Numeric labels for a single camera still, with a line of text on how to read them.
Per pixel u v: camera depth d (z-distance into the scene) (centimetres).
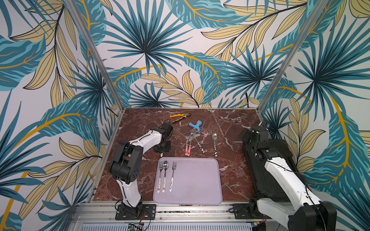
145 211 72
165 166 88
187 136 103
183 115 113
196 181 83
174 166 88
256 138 60
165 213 73
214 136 102
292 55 86
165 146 80
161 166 88
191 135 103
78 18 71
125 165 48
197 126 106
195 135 103
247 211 72
